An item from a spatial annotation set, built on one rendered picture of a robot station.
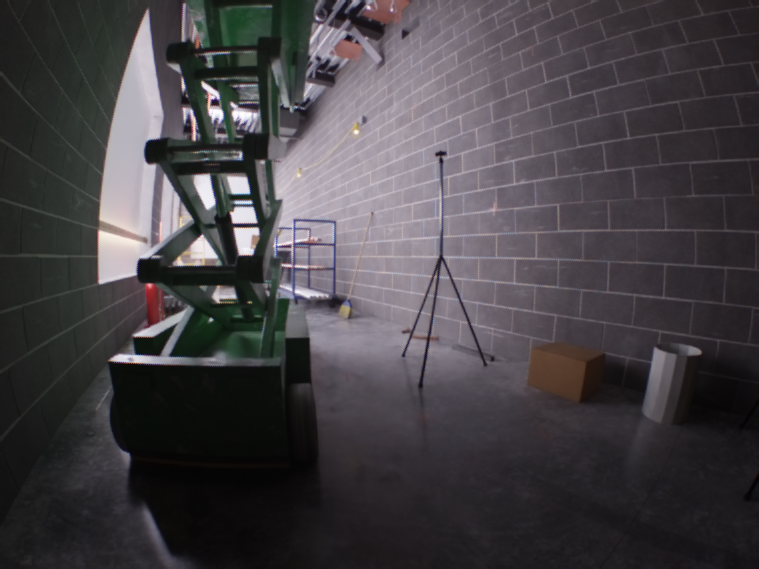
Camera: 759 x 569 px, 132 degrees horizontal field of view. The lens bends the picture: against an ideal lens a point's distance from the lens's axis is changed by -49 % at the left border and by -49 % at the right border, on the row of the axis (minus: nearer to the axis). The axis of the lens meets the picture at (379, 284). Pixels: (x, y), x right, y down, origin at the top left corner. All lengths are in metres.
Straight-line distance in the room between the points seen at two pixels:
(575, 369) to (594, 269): 0.74
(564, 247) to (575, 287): 0.30
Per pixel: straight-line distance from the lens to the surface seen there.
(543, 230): 2.59
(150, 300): 4.15
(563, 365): 2.03
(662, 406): 1.95
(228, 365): 1.03
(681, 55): 2.60
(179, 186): 1.44
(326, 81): 6.85
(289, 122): 7.29
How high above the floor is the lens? 0.77
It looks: 4 degrees down
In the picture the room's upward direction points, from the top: 1 degrees clockwise
